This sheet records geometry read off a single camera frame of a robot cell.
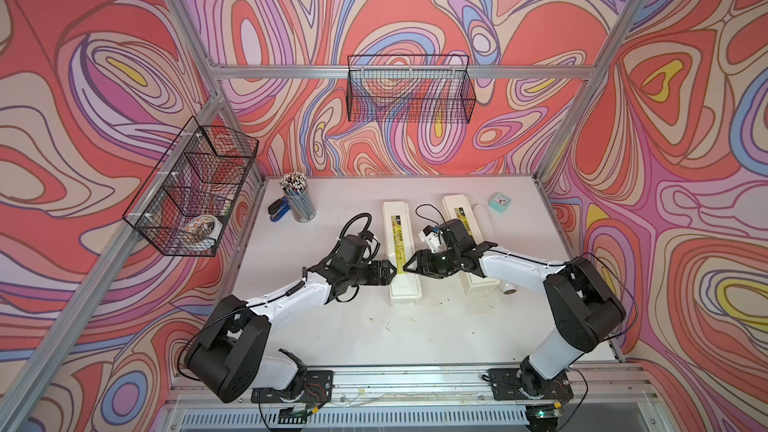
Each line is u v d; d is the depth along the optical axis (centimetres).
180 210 73
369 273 75
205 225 73
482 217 101
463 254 70
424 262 78
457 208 99
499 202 110
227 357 42
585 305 46
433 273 78
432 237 84
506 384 73
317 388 72
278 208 105
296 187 93
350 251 68
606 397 74
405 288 82
